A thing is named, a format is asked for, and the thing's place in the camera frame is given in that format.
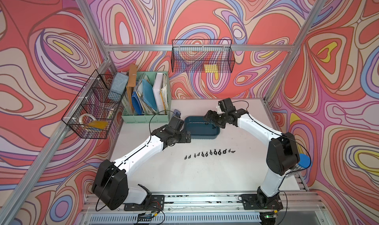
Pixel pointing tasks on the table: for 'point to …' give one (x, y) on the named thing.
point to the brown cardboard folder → (131, 84)
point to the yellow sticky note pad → (211, 68)
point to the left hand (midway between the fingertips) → (185, 136)
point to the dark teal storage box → (201, 128)
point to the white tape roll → (80, 119)
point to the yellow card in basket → (101, 125)
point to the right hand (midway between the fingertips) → (209, 123)
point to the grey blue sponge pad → (119, 86)
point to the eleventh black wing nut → (189, 156)
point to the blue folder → (149, 96)
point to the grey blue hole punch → (176, 113)
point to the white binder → (160, 87)
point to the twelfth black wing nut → (185, 157)
